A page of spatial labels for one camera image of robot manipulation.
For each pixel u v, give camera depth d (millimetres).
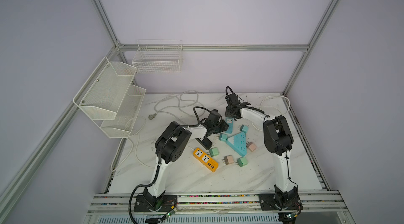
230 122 1010
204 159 851
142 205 727
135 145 927
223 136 954
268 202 733
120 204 748
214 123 823
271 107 1142
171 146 562
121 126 1029
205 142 910
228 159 859
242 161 847
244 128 983
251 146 906
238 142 912
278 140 572
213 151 882
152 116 1043
